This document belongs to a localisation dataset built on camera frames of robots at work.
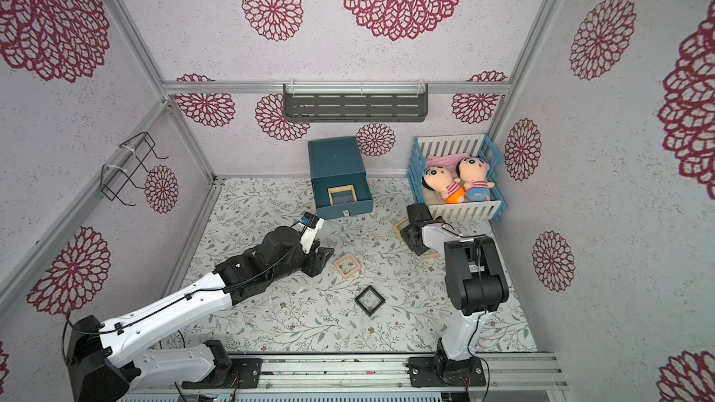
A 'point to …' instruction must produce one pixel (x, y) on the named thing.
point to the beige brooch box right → (431, 255)
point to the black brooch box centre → (370, 301)
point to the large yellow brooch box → (342, 194)
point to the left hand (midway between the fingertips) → (325, 249)
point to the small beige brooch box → (347, 265)
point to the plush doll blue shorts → (472, 171)
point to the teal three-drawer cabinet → (337, 162)
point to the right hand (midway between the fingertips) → (414, 240)
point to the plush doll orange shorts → (439, 179)
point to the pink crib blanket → (450, 162)
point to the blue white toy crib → (454, 176)
